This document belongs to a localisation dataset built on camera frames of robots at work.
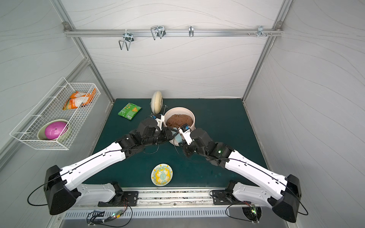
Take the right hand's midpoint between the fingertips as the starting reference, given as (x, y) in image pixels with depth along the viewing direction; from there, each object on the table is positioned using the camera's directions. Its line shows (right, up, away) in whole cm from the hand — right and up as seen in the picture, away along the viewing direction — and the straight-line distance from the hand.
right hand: (180, 142), depth 72 cm
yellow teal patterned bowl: (-11, -21, +9) cm, 25 cm away
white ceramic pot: (-1, +16, +21) cm, 26 cm away
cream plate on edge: (-17, +22, +24) cm, 37 cm away
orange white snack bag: (-52, +22, 0) cm, 57 cm away
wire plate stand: (-24, +14, +36) cm, 45 cm away
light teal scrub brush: (-1, +3, 0) cm, 3 cm away
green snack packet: (-42, +16, +39) cm, 59 cm away
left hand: (-1, +4, -1) cm, 5 cm away
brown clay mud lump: (-2, +10, +21) cm, 24 cm away
